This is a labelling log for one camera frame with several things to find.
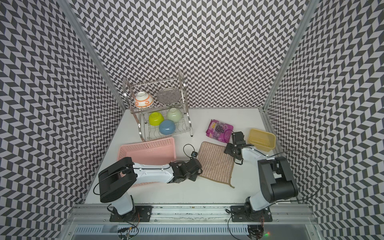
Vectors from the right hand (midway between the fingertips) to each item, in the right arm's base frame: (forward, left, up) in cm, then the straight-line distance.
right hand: (230, 153), depth 94 cm
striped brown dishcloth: (-8, +10, 0) cm, 12 cm away
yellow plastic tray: (+8, -21, +3) cm, 23 cm away
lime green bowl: (+21, +49, +10) cm, 55 cm away
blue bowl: (+14, +41, +9) cm, 44 cm away
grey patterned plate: (+18, +35, +33) cm, 51 cm away
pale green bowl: (+25, +37, +9) cm, 46 cm away
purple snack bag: (+14, +6, +5) cm, 16 cm away
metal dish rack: (+17, +42, +25) cm, 52 cm away
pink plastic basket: (-2, +43, +6) cm, 44 cm away
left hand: (-12, +23, -1) cm, 26 cm away
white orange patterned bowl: (+15, +49, +33) cm, 61 cm away
